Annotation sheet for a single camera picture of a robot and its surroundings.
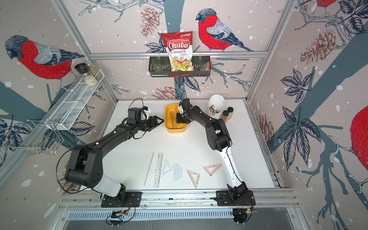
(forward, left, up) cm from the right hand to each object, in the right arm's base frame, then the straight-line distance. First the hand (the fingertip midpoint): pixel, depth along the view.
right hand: (176, 120), depth 104 cm
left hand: (-10, +6, +14) cm, 18 cm away
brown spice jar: (+1, -35, +4) cm, 36 cm away
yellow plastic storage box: (-4, +3, -2) cm, 5 cm away
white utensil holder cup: (+11, -30, +5) cm, 33 cm away
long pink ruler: (+5, +3, -3) cm, 6 cm away
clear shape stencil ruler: (-34, +7, -3) cm, 35 cm away
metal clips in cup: (+7, -27, +5) cm, 29 cm away
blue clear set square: (-36, +4, -3) cm, 37 cm away
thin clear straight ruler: (-34, +13, -2) cm, 37 cm away
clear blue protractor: (-36, -4, -3) cm, 36 cm away
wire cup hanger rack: (-34, +53, +31) cm, 70 cm away
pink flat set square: (-32, -28, -4) cm, 42 cm away
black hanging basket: (+19, +9, +33) cm, 39 cm away
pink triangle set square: (-41, -15, -3) cm, 44 cm away
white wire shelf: (-16, +53, +29) cm, 63 cm away
